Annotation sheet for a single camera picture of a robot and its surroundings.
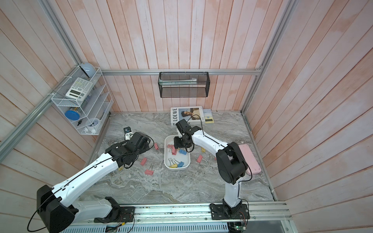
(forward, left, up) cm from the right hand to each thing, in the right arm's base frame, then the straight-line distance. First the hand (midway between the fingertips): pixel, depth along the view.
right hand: (176, 144), depth 92 cm
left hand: (-8, +21, +10) cm, 25 cm away
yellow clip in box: (-12, +1, -6) cm, 14 cm away
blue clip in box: (-11, -3, -6) cm, 13 cm away
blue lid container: (+2, +55, +24) cm, 60 cm away
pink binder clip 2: (-16, +17, -8) cm, 25 cm away
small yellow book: (+30, -24, -6) cm, 39 cm away
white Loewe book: (+30, -11, -4) cm, 32 cm away
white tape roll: (+7, +54, +11) cm, 55 cm away
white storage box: (-7, +1, -7) cm, 10 cm away
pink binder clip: (-6, -15, -7) cm, 18 cm away
